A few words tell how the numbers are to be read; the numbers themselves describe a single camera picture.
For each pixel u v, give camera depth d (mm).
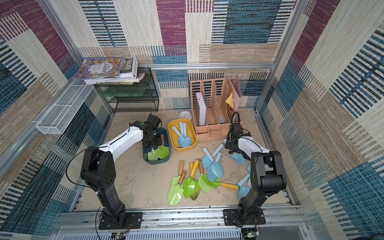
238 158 938
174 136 1037
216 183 845
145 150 970
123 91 989
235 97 894
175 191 815
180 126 1053
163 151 965
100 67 814
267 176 465
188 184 815
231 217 737
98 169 484
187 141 992
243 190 814
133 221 734
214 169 889
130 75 802
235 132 760
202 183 848
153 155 957
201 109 940
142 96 956
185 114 1150
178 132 1032
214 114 1178
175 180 853
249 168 896
